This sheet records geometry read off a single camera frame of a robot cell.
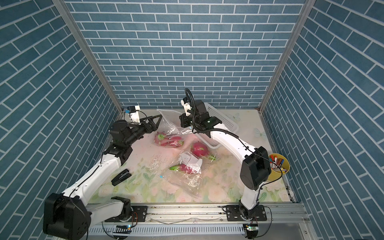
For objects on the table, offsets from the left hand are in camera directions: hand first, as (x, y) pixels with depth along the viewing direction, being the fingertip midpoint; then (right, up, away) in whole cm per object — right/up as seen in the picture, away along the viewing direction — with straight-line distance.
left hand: (161, 117), depth 74 cm
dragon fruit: (-2, -12, +10) cm, 16 cm away
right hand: (+9, 0, +7) cm, 11 cm away
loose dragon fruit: (+20, -19, +15) cm, 31 cm away
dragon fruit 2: (+10, -28, +9) cm, 31 cm away
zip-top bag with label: (+3, -8, +7) cm, 11 cm away
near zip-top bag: (+15, -36, +7) cm, 39 cm away
